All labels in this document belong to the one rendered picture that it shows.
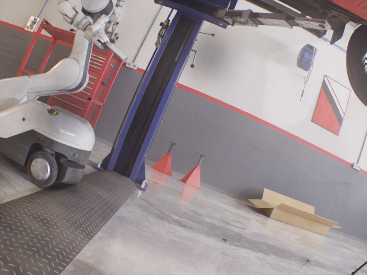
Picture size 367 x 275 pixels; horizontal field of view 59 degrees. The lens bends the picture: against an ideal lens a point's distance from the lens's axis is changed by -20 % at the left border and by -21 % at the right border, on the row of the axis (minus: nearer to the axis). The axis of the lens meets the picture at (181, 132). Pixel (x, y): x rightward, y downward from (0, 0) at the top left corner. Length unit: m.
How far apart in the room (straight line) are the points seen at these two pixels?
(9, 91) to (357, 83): 2.35
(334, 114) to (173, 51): 3.53
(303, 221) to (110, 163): 2.78
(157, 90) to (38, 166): 1.74
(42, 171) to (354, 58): 2.29
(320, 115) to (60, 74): 4.80
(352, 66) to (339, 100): 3.44
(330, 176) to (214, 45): 2.81
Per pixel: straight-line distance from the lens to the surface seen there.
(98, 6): 1.90
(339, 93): 6.26
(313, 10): 2.80
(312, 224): 5.01
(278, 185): 5.86
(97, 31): 1.68
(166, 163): 5.16
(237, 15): 2.87
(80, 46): 1.90
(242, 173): 5.72
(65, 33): 2.76
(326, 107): 6.11
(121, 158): 3.28
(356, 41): 2.92
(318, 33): 2.89
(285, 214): 4.82
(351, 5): 2.27
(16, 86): 1.92
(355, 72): 2.82
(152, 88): 3.26
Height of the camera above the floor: 0.45
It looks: 1 degrees up
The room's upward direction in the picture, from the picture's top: 23 degrees clockwise
